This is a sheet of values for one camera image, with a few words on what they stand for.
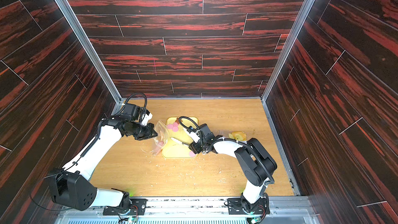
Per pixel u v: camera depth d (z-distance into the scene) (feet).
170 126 3.44
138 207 2.41
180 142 3.02
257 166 1.53
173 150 3.00
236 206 2.42
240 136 3.23
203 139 2.40
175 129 3.36
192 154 2.84
